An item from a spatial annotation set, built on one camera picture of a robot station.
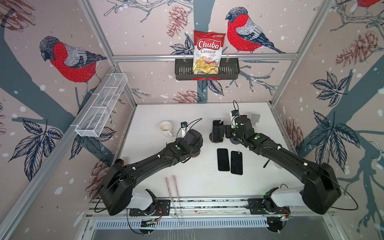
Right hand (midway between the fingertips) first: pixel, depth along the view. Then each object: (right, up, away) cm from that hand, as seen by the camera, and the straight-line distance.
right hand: (224, 128), depth 84 cm
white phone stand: (+25, +6, +16) cm, 30 cm away
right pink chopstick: (-25, -37, -7) cm, 45 cm away
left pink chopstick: (-31, -33, -5) cm, 46 cm away
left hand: (-17, -5, -2) cm, 18 cm away
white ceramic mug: (-37, -1, +17) cm, 41 cm away
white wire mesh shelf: (-67, +9, -9) cm, 68 cm away
